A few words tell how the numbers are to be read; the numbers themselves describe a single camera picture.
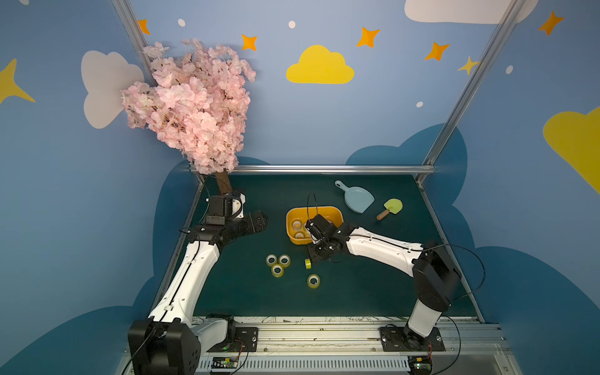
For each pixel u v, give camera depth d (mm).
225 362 718
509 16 704
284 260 914
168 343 378
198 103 600
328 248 627
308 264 886
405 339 661
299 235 981
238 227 672
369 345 743
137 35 733
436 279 461
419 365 730
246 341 736
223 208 603
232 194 719
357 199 1153
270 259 916
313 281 861
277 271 883
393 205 1113
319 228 677
